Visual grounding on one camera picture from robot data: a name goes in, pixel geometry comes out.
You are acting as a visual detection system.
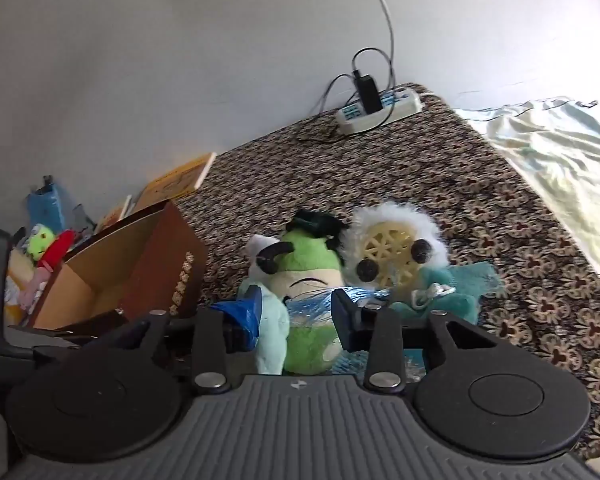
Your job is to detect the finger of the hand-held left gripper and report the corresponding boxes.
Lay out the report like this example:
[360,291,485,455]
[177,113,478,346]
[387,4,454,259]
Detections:
[7,325,117,361]

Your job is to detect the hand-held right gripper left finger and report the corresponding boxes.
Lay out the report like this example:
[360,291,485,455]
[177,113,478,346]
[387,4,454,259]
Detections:
[107,284,262,395]

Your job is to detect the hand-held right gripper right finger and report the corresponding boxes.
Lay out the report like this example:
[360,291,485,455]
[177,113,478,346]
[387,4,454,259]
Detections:
[330,287,503,392]

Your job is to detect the green plush toy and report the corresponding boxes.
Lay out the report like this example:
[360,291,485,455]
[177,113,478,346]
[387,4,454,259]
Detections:
[257,210,352,376]

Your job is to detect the white fluffy plush doll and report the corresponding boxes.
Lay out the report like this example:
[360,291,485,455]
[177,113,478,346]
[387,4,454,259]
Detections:
[340,201,451,291]

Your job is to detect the brown cardboard box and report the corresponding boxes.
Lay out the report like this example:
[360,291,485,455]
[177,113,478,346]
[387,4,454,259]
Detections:
[30,199,208,333]

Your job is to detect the teal cloth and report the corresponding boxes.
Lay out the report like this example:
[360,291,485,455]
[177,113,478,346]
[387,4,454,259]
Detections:
[390,262,503,326]

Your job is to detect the orange white paper bag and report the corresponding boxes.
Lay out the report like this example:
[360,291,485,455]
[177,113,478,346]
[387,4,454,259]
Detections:
[5,250,36,326]

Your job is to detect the blue tinsel strands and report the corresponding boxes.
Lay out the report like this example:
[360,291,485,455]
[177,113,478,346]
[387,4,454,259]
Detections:
[285,285,381,322]

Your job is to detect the green frog plush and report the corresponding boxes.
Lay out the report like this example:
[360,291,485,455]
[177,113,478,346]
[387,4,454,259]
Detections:
[12,223,58,261]

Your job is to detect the red plush toy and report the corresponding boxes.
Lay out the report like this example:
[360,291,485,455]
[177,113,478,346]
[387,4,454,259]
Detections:
[35,230,78,273]

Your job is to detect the blue pouch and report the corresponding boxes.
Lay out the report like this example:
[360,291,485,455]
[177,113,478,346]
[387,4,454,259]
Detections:
[26,182,63,241]

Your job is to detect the stack of books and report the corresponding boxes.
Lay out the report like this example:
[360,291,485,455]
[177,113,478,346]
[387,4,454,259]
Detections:
[95,195,133,233]

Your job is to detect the yellow book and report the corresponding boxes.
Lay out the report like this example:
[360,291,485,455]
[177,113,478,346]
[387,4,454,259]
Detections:
[130,152,217,213]

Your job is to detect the white power strip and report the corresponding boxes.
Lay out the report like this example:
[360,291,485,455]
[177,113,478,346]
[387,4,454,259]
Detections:
[335,85,423,136]

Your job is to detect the black charger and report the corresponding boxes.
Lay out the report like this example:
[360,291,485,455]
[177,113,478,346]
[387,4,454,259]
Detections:
[352,72,383,115]

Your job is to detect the pale printed blanket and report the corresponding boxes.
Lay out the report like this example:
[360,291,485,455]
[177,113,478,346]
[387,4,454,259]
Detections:
[452,95,600,311]

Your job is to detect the black cable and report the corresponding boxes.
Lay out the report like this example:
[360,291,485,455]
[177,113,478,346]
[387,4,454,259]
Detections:
[297,47,396,143]

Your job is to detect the white cable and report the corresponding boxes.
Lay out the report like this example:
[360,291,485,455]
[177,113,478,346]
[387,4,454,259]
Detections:
[357,0,397,128]

